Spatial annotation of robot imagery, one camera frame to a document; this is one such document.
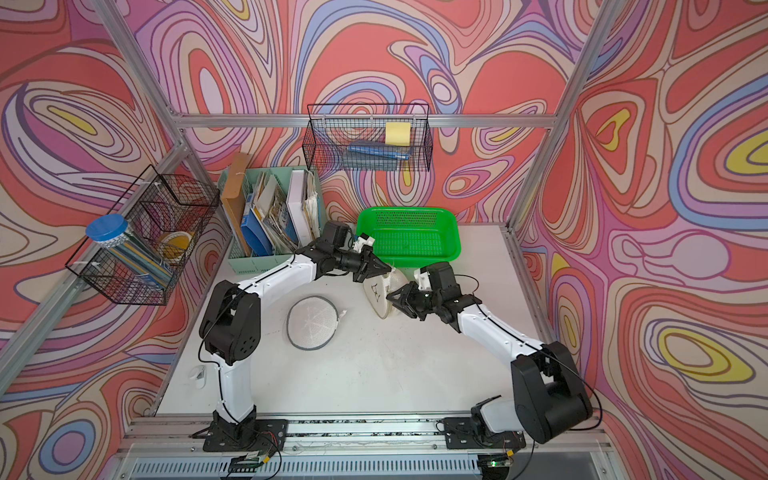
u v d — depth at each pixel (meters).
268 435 0.75
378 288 0.88
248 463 0.72
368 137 0.99
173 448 0.73
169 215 0.79
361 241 0.86
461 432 0.73
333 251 0.74
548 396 0.42
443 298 0.66
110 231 0.57
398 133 0.88
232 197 0.84
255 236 0.94
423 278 0.82
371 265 0.80
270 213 0.93
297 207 0.91
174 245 0.70
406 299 0.73
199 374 0.80
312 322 0.86
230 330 0.51
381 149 0.88
